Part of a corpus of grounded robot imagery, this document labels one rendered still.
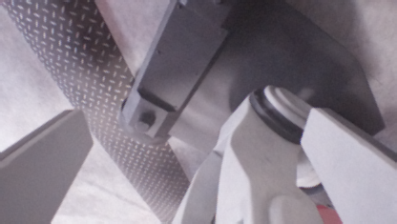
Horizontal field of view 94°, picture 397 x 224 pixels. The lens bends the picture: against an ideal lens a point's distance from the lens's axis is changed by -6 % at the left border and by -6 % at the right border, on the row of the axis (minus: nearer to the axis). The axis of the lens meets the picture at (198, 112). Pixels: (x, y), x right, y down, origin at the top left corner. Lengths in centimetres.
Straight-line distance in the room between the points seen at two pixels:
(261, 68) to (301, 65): 9
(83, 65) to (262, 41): 59
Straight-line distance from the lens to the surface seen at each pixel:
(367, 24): 75
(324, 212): 101
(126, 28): 71
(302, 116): 39
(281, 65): 50
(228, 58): 48
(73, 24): 76
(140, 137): 62
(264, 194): 17
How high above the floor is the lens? 63
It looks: 56 degrees down
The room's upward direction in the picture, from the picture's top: 167 degrees counter-clockwise
